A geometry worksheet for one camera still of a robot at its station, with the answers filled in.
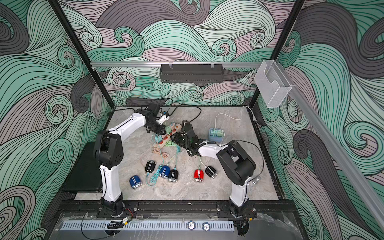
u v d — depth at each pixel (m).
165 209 0.74
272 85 0.73
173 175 0.81
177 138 0.80
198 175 0.81
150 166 0.85
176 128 1.01
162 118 0.86
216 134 0.98
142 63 1.77
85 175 0.86
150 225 0.70
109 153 0.54
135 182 0.79
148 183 0.81
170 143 0.96
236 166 0.48
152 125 0.78
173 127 0.98
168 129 0.96
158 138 0.90
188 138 0.71
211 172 0.83
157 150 0.90
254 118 1.17
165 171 0.83
